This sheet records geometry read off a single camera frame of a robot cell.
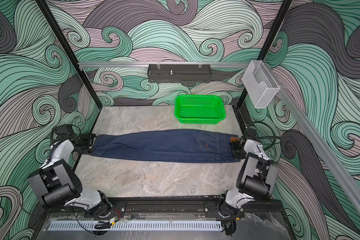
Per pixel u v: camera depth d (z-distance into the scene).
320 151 0.53
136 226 0.70
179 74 0.95
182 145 0.97
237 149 0.76
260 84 0.79
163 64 0.91
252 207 0.72
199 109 1.18
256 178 0.45
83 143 0.73
